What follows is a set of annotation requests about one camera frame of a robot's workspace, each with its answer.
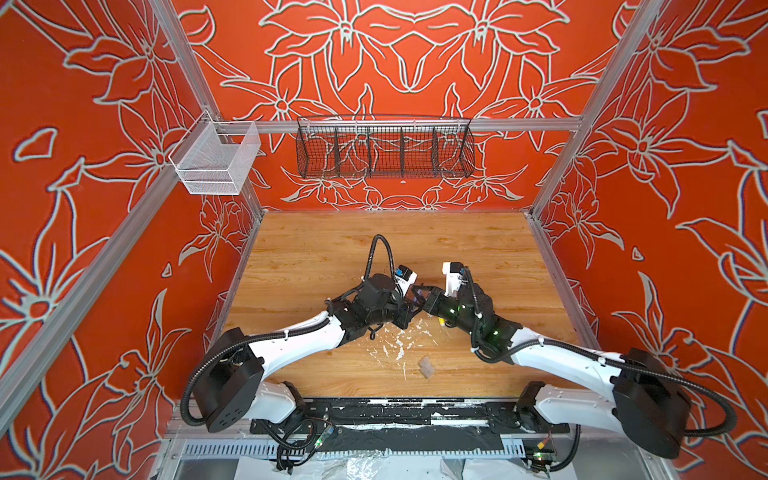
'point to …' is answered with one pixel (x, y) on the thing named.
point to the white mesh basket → (208, 167)
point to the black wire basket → (384, 147)
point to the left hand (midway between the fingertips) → (421, 304)
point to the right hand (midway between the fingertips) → (406, 290)
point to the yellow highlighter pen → (441, 321)
